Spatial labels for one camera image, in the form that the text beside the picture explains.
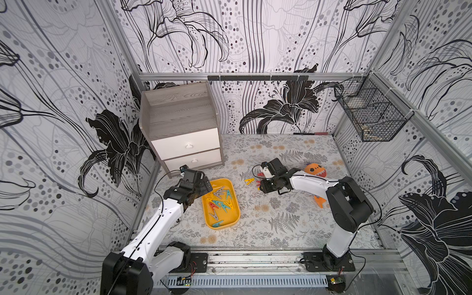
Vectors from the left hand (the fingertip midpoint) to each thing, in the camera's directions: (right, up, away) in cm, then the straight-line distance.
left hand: (203, 190), depth 83 cm
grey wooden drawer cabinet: (-9, +31, -3) cm, 32 cm away
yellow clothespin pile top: (+22, +2, +15) cm, 27 cm away
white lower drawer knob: (-7, +13, +12) cm, 19 cm away
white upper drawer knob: (-7, +20, 0) cm, 21 cm away
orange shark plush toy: (+56, +9, +9) cm, 57 cm away
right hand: (+30, +1, +12) cm, 32 cm away
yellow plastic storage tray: (+6, -13, +1) cm, 14 cm away
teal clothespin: (+8, -8, +6) cm, 13 cm away
